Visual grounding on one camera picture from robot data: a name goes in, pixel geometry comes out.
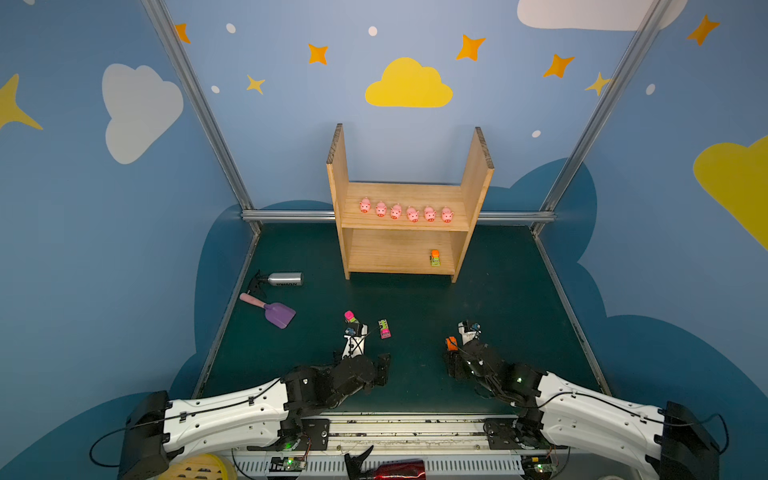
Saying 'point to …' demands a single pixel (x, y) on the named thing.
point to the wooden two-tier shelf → (391, 227)
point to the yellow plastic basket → (205, 466)
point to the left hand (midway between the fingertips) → (382, 361)
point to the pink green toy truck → (349, 317)
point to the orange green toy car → (435, 258)
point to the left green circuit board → (287, 464)
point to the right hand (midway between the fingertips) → (454, 350)
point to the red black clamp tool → (388, 470)
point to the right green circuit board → (537, 467)
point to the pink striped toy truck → (385, 332)
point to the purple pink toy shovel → (275, 314)
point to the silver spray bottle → (276, 279)
